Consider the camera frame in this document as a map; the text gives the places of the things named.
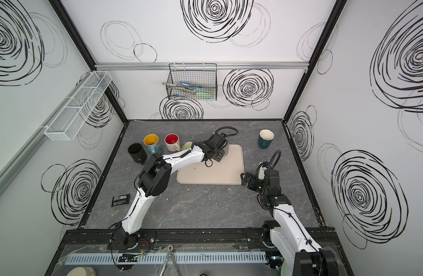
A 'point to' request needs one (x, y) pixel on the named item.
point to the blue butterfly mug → (153, 145)
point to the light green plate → (285, 270)
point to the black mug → (137, 153)
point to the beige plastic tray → (228, 171)
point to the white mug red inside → (172, 142)
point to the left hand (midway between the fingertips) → (218, 151)
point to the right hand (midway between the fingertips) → (247, 178)
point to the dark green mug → (265, 138)
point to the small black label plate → (120, 200)
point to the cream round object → (82, 271)
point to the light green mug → (187, 146)
